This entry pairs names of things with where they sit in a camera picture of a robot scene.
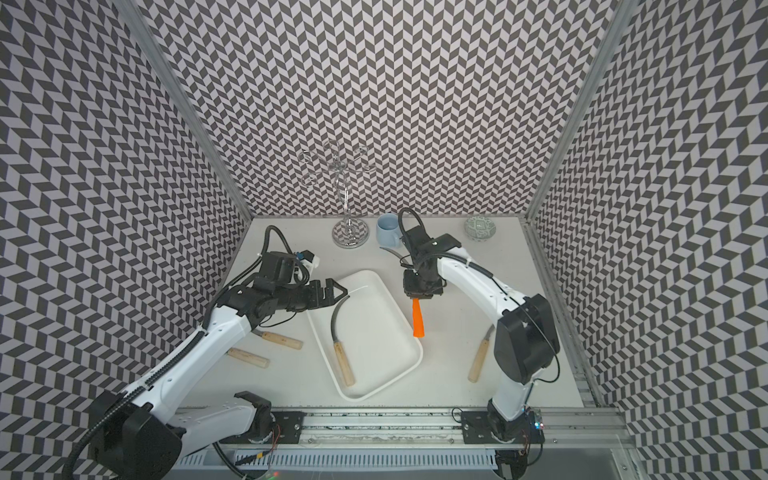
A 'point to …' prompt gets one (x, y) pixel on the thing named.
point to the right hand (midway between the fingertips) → (415, 300)
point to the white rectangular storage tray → (380, 340)
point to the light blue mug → (388, 230)
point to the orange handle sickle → (418, 324)
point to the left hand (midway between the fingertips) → (334, 298)
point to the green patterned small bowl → (479, 228)
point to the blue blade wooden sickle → (255, 360)
